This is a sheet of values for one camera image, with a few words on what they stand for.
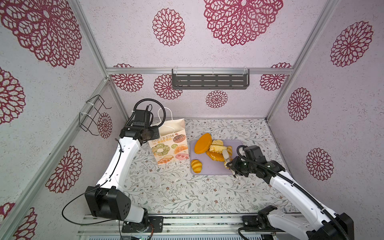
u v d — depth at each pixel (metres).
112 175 0.43
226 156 0.84
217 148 0.92
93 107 0.78
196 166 0.91
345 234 0.36
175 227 0.73
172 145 0.85
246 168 0.66
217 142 1.00
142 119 0.59
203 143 0.98
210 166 0.94
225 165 0.80
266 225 0.65
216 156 0.92
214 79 0.94
